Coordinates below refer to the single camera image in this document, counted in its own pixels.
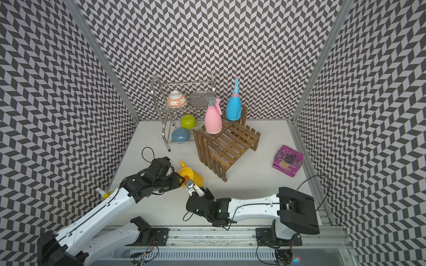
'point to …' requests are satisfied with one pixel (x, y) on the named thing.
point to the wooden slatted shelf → (218, 151)
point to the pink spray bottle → (213, 119)
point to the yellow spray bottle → (106, 195)
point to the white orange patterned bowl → (176, 100)
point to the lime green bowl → (188, 122)
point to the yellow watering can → (188, 173)
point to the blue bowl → (180, 134)
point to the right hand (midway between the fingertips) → (195, 194)
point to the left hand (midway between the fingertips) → (181, 183)
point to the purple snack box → (287, 160)
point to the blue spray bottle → (233, 110)
